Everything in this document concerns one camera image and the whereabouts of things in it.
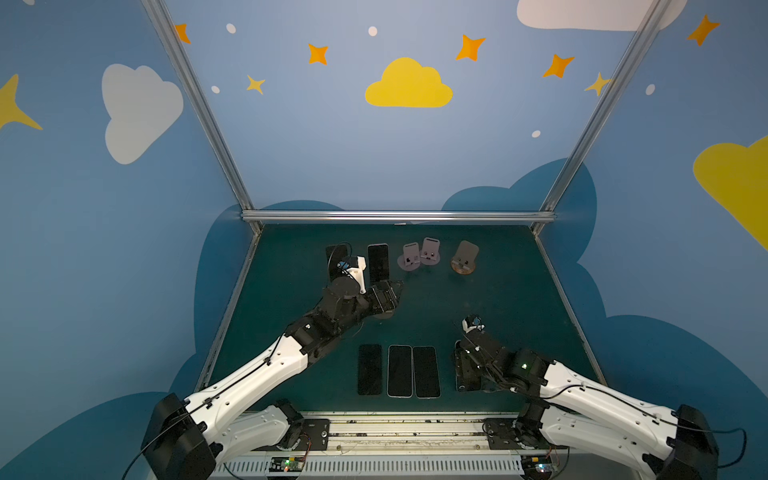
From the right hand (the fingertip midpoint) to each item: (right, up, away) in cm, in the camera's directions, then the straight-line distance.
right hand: (464, 351), depth 81 cm
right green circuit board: (+15, -25, -10) cm, 30 cm away
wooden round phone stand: (+6, +25, +23) cm, 35 cm away
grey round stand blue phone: (-22, +13, -16) cm, 30 cm away
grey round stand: (-6, +27, +27) cm, 38 cm away
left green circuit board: (-46, -24, -10) cm, 52 cm away
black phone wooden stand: (-10, -7, +3) cm, 13 cm away
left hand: (-19, +18, -8) cm, 28 cm away
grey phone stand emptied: (-13, +25, +24) cm, 37 cm away
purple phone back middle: (-25, +24, +23) cm, 41 cm away
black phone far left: (-39, +27, +21) cm, 52 cm away
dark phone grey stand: (-26, -7, +5) cm, 28 cm away
